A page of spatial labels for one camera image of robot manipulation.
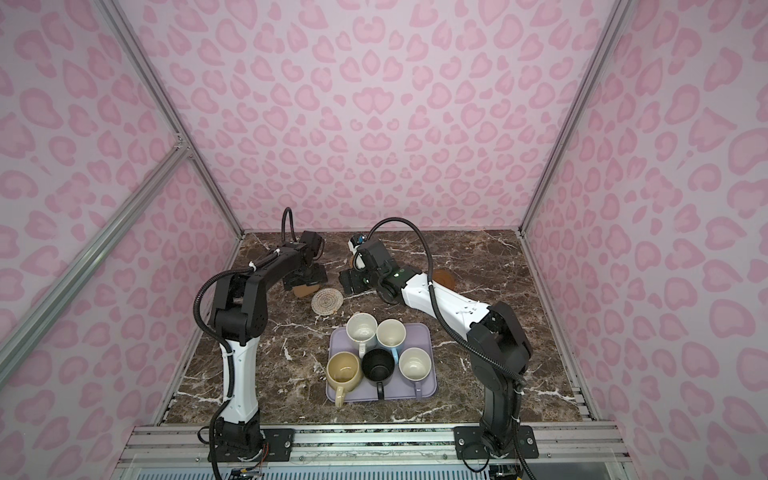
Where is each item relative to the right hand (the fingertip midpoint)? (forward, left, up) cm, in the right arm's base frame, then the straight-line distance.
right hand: (353, 271), depth 85 cm
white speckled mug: (-9, -2, -17) cm, 20 cm away
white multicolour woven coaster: (+1, +11, -19) cm, 22 cm away
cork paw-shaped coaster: (+4, +20, -17) cm, 26 cm away
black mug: (-21, -7, -17) cm, 28 cm away
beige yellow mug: (-23, +2, -18) cm, 29 cm away
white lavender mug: (-20, -18, -17) cm, 32 cm away
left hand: (+9, +18, -17) cm, 26 cm away
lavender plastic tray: (-26, -13, -18) cm, 34 cm away
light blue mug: (-12, -11, -14) cm, 22 cm away
